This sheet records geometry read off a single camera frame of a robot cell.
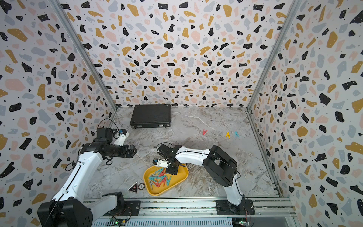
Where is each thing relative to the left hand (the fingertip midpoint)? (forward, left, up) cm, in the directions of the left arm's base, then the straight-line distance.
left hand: (129, 149), depth 81 cm
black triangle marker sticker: (-17, -3, -14) cm, 22 cm away
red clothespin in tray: (-9, -18, -13) cm, 24 cm away
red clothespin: (+21, -46, -14) cm, 53 cm away
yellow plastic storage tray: (-18, -14, -13) cm, 26 cm away
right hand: (-6, -23, -14) cm, 28 cm away
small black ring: (-16, -7, -14) cm, 22 cm away
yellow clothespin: (+18, -63, -13) cm, 67 cm away
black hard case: (+33, -6, -8) cm, 35 cm away
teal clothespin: (+19, -70, -14) cm, 74 cm away
